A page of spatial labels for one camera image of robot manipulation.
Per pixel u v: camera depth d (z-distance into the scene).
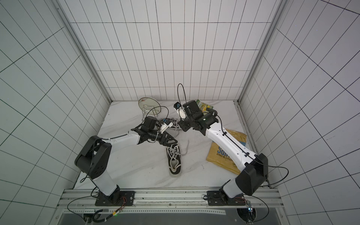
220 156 0.86
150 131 0.74
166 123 0.79
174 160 0.81
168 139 0.76
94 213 0.69
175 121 1.02
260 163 0.41
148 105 0.98
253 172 0.40
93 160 0.46
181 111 0.66
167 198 0.74
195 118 0.56
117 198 0.67
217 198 0.73
